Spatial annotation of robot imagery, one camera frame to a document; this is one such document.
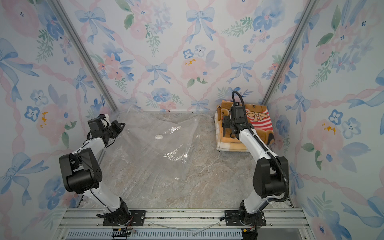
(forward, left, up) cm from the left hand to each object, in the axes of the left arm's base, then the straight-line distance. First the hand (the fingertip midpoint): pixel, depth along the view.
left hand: (126, 122), depth 93 cm
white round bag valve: (-6, -20, -7) cm, 22 cm away
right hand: (0, -66, +4) cm, 66 cm away
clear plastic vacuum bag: (-9, -17, -10) cm, 22 cm away
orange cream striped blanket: (-14, -62, -3) cm, 63 cm away
